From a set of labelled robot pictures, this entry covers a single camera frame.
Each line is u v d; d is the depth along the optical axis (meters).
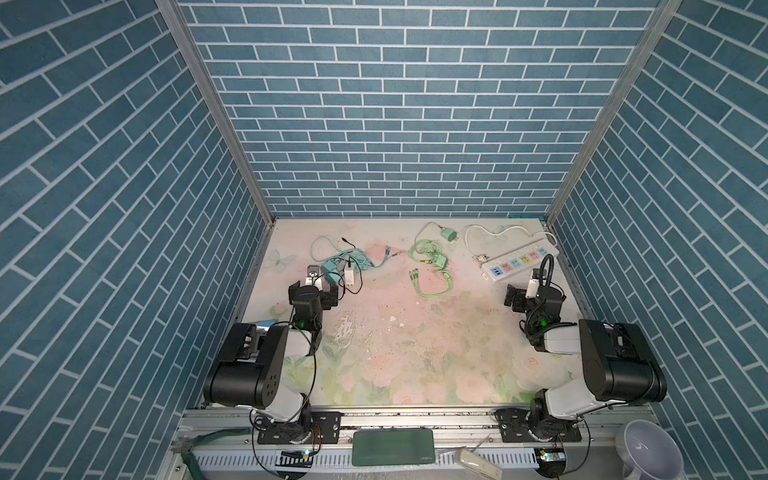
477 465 0.68
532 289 0.84
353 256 1.12
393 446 0.71
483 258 1.07
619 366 0.46
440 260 1.03
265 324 0.72
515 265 1.04
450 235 1.13
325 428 0.74
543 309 0.72
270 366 0.45
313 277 0.78
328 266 1.02
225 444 0.72
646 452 0.70
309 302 0.70
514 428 0.73
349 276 0.98
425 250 1.10
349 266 0.99
